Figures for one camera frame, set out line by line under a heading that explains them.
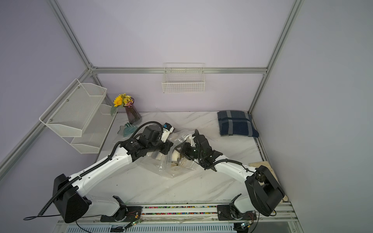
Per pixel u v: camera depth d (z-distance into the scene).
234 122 1.08
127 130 1.04
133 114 1.05
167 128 0.68
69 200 0.38
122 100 0.93
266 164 0.91
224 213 0.73
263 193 0.42
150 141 0.59
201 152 0.64
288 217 0.73
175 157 0.79
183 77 1.07
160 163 0.79
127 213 0.73
